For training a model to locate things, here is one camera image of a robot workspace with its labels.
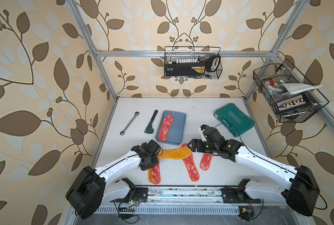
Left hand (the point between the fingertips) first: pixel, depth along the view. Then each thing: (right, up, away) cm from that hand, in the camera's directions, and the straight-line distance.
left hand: (155, 163), depth 84 cm
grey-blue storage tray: (+13, +15, +14) cm, 24 cm away
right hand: (+22, +12, -4) cm, 25 cm away
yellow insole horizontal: (+12, +4, +5) cm, 14 cm away
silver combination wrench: (-25, +16, +15) cm, 34 cm away
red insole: (+6, +21, +18) cm, 28 cm away
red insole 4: (+31, 0, +3) cm, 31 cm away
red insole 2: (+1, -5, -4) cm, 6 cm away
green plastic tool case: (+57, +24, +16) cm, 64 cm away
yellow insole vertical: (-3, -5, -4) cm, 7 cm away
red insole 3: (+22, -2, +1) cm, 22 cm away
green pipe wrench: (-6, +18, +16) cm, 25 cm away
